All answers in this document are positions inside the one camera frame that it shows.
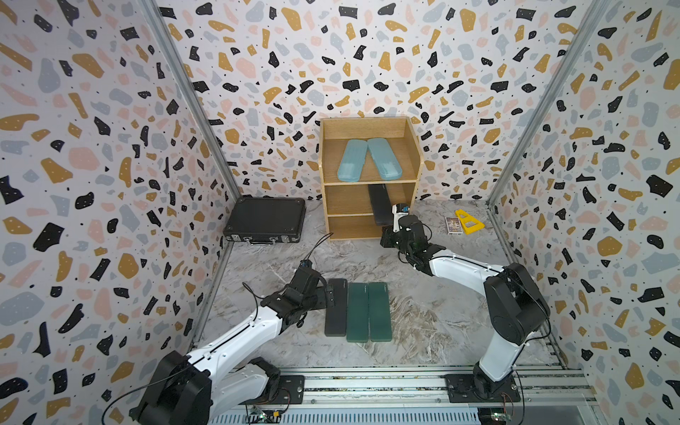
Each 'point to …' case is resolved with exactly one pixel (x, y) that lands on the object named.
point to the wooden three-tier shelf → (347, 202)
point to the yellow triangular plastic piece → (478, 226)
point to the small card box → (453, 226)
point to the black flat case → (266, 220)
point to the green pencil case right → (380, 322)
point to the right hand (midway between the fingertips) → (382, 226)
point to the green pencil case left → (358, 312)
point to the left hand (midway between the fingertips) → (325, 292)
